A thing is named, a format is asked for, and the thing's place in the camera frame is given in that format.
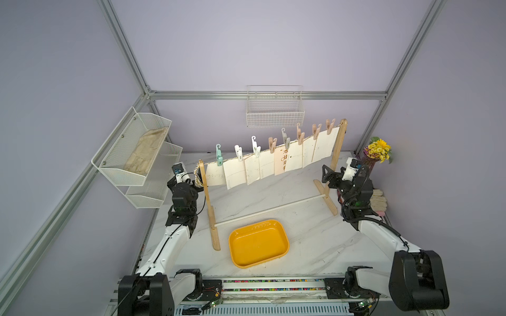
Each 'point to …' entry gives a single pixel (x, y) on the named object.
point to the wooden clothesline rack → (327, 193)
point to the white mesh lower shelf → (151, 195)
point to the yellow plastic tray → (259, 243)
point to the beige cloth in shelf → (140, 160)
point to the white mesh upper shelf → (125, 157)
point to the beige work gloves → (377, 201)
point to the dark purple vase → (368, 163)
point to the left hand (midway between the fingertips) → (189, 174)
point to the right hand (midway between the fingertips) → (333, 169)
